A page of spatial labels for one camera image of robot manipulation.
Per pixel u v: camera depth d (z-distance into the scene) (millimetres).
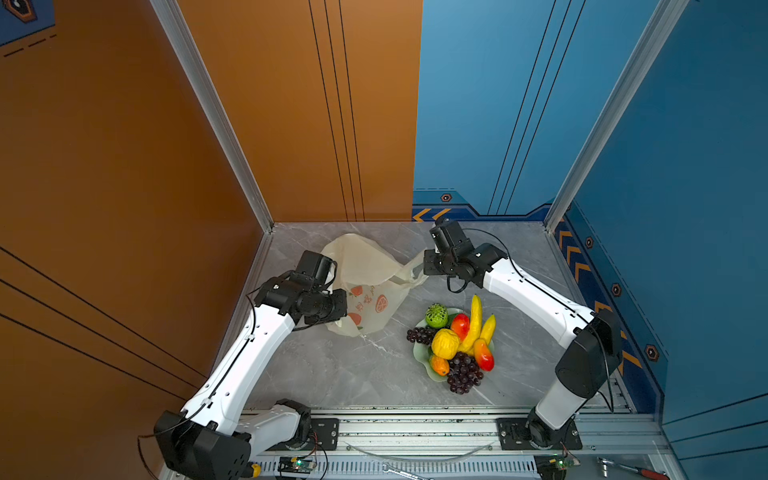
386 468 695
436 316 828
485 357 766
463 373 744
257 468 681
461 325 808
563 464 695
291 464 710
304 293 512
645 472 682
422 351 826
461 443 727
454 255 611
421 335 831
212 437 368
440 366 756
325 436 735
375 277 858
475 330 810
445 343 758
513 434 725
